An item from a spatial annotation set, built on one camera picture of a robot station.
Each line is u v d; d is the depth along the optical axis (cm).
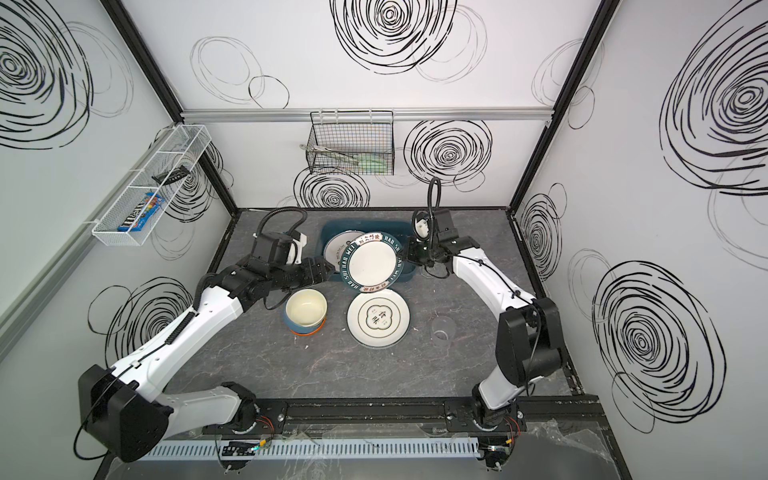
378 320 89
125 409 37
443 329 87
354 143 89
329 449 96
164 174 76
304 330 82
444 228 68
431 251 67
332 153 85
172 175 77
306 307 86
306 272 68
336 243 108
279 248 60
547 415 75
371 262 89
